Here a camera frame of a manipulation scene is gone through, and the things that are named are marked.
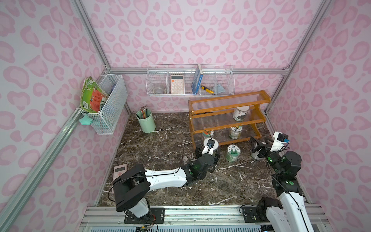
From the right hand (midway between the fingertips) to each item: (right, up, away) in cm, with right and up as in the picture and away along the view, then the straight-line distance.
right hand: (258, 137), depth 73 cm
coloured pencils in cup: (-66, +16, +25) cm, 72 cm away
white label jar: (-3, +13, +16) cm, 21 cm away
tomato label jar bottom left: (-22, 0, +22) cm, 31 cm away
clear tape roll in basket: (-54, +29, +22) cm, 65 cm away
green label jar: (-8, -11, +14) cm, 20 cm away
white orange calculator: (-43, +32, +20) cm, 57 cm away
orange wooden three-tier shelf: (-6, +10, +37) cm, 39 cm away
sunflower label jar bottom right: (-4, +1, +24) cm, 24 cm away
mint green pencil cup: (-65, +6, +30) cm, 72 cm away
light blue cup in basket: (-13, +31, +27) cm, 43 cm away
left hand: (-23, -4, +6) cm, 24 cm away
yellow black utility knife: (-23, +29, +22) cm, 43 cm away
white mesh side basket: (-76, +8, -1) cm, 77 cm away
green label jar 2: (-20, -5, +4) cm, 21 cm away
